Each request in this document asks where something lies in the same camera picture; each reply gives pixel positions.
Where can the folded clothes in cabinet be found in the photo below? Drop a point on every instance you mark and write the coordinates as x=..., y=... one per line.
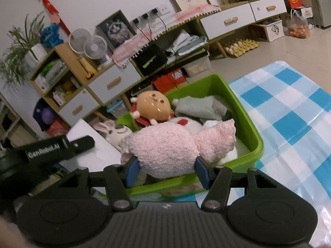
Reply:
x=186, y=43

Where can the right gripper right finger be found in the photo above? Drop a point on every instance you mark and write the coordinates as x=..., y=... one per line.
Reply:
x=217, y=181

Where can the round brown face doll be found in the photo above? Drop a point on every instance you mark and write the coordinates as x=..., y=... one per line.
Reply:
x=150, y=108

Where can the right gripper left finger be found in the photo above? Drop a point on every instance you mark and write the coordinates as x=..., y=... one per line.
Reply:
x=117, y=179

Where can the raccoon framed picture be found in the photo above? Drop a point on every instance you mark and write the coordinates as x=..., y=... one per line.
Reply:
x=115, y=30

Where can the white foam block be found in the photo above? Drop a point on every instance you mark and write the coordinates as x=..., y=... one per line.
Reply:
x=91, y=150

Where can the blue stuffed toy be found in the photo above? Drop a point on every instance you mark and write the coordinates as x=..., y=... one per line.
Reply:
x=49, y=37

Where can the green plastic bin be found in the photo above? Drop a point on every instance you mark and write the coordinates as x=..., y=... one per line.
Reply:
x=245, y=131

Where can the white cardboard box with pattern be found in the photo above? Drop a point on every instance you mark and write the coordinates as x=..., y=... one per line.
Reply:
x=268, y=30

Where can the potted green plant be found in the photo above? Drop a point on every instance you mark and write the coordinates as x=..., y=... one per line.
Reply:
x=14, y=69

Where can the egg carton tray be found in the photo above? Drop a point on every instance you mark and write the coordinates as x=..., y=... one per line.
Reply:
x=239, y=47

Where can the dark t-shirt hanging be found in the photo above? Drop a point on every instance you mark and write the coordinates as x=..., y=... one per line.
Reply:
x=43, y=114

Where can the plastic bag of oranges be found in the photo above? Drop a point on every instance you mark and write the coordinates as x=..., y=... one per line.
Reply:
x=297, y=26

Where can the white desk fan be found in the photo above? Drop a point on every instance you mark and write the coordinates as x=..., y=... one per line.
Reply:
x=96, y=48

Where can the black box in cabinet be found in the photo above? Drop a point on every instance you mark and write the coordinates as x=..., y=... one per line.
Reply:
x=149, y=59

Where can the wooden shelf unit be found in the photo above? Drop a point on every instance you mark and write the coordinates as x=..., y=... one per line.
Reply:
x=62, y=81

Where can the blue white checkered mat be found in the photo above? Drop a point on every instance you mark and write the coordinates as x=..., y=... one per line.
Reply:
x=292, y=115

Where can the grey refrigerator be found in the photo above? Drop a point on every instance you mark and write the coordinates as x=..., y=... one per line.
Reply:
x=318, y=2

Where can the red storage box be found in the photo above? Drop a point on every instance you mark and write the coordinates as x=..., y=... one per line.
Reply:
x=169, y=81

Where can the wooden tv cabinet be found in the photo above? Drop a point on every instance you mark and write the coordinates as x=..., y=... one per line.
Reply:
x=171, y=38

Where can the grey green soft towel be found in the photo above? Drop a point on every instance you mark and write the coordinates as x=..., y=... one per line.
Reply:
x=206, y=108

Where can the pink fluffy plush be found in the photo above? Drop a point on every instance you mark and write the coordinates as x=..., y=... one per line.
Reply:
x=169, y=150

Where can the white bunny plush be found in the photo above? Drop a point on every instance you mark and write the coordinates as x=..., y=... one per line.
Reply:
x=116, y=135

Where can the pink table runner cloth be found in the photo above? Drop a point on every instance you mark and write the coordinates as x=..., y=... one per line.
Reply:
x=142, y=39

